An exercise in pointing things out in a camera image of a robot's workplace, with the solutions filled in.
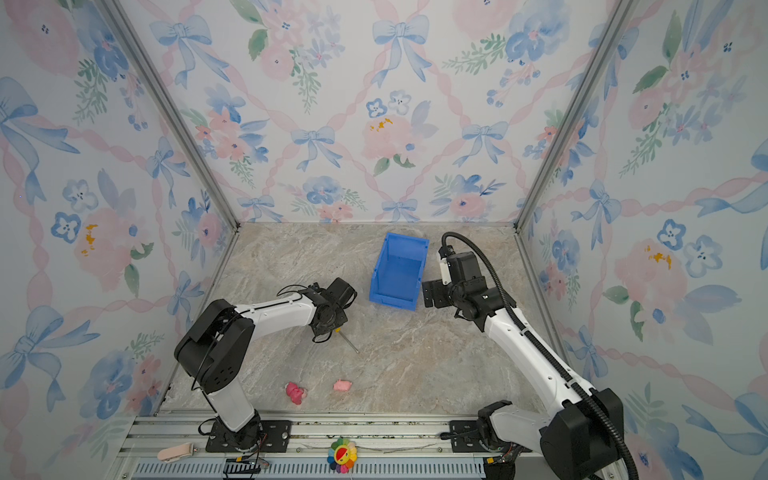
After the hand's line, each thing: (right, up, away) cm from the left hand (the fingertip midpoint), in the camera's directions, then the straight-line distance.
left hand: (339, 319), depth 94 cm
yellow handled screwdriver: (+1, -3, -4) cm, 5 cm away
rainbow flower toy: (+5, -27, -23) cm, 36 cm away
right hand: (+29, +12, -12) cm, 34 cm away
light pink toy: (+3, -15, -14) cm, 20 cm away
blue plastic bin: (+19, +15, +13) cm, 28 cm away
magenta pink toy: (-9, -16, -16) cm, 24 cm away
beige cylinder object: (-35, -27, -24) cm, 50 cm away
